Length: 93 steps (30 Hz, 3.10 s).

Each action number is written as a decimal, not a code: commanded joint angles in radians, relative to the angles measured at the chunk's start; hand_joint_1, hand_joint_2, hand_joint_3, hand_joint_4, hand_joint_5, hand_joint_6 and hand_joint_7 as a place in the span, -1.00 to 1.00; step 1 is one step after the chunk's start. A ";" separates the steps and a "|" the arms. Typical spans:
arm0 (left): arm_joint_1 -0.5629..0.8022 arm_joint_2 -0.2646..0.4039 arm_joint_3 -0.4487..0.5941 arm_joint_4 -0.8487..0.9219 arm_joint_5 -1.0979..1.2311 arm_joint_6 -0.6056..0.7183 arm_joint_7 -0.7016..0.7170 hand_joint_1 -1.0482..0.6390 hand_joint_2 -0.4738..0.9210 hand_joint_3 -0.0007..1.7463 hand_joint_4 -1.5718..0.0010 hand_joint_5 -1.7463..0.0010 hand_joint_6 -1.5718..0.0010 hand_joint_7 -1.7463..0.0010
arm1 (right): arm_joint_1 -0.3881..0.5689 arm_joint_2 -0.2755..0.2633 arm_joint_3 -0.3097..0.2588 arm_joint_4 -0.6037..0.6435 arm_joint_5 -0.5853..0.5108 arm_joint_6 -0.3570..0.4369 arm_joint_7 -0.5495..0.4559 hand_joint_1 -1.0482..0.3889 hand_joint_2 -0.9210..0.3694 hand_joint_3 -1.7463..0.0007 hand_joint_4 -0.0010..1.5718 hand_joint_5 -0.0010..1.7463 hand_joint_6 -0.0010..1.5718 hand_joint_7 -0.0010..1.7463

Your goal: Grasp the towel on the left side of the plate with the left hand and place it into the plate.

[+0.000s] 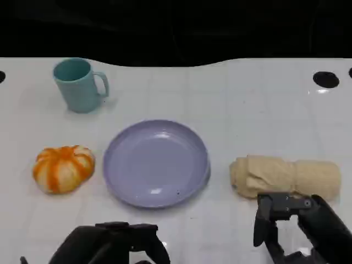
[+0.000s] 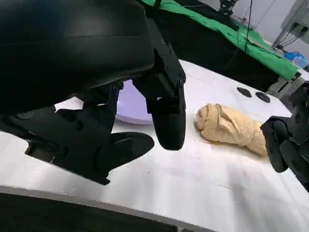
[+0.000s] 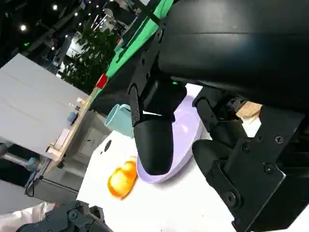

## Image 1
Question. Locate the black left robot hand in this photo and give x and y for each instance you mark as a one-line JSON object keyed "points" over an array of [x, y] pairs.
{"points": [[110, 244]]}

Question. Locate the beige towel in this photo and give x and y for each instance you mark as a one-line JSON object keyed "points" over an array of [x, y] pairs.
{"points": [[286, 176]]}

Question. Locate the pale green mug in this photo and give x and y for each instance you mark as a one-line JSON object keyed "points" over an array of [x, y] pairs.
{"points": [[78, 88]]}

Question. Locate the lilac plate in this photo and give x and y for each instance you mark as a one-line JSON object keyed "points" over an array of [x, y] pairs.
{"points": [[155, 165]]}

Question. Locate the orange and white bread roll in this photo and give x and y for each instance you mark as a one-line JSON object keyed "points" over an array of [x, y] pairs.
{"points": [[61, 170]]}

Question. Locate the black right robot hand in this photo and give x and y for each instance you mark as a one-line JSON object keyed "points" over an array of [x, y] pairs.
{"points": [[319, 220]]}

